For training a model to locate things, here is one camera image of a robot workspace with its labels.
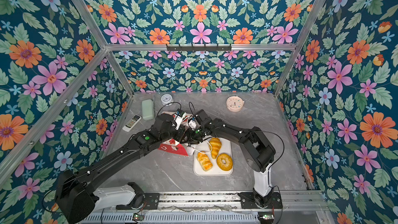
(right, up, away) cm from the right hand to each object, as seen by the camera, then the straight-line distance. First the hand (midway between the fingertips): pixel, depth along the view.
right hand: (182, 141), depth 82 cm
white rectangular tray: (+12, -6, +9) cm, 16 cm away
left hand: (+4, +10, -5) cm, 11 cm away
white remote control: (-37, +8, +19) cm, 42 cm away
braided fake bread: (+12, -11, 0) cm, 16 cm away
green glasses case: (-29, +17, +26) cm, 42 cm away
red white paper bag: (-4, -1, -5) cm, 6 cm away
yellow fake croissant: (+18, -3, +6) cm, 20 cm away
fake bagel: (+25, -13, 0) cm, 28 cm away
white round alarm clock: (-17, +25, +29) cm, 42 cm away
